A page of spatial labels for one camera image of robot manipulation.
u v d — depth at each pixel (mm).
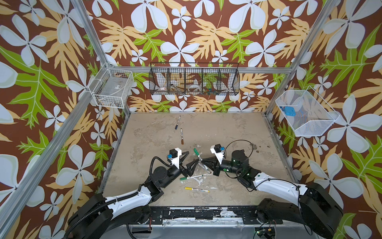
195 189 821
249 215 737
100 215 419
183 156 753
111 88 864
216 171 680
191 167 655
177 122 1145
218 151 670
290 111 861
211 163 708
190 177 862
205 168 751
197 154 748
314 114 776
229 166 676
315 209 407
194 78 971
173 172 662
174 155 636
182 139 1045
